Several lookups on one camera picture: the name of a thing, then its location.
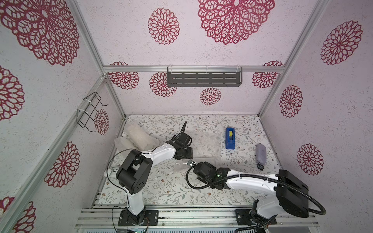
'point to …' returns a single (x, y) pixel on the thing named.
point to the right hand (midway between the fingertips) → (201, 166)
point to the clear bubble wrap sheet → (206, 145)
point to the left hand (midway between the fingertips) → (189, 155)
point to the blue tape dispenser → (230, 138)
